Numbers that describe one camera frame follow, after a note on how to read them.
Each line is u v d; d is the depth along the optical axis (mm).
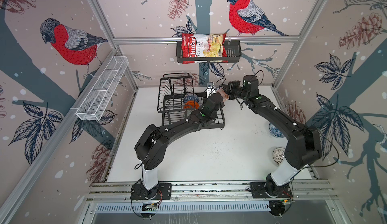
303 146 459
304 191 750
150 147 482
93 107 703
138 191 728
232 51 949
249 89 653
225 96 834
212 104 612
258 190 728
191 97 1076
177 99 1070
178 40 916
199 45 878
